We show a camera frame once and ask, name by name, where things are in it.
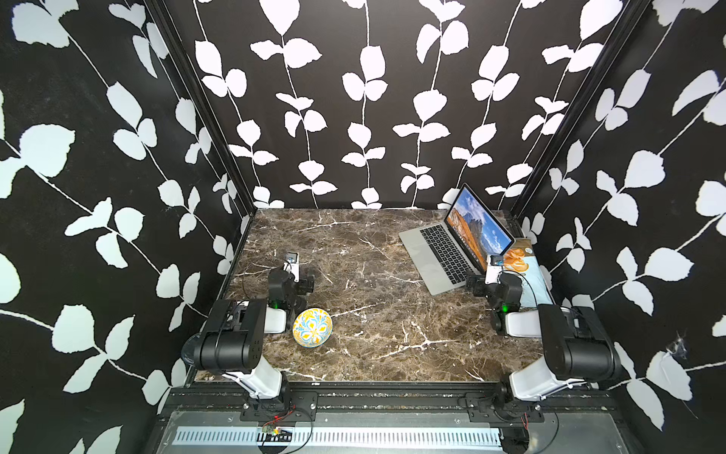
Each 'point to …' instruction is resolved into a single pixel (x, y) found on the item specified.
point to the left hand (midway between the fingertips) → (297, 262)
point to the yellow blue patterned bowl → (312, 327)
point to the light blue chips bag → (521, 259)
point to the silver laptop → (445, 253)
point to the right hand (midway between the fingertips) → (480, 264)
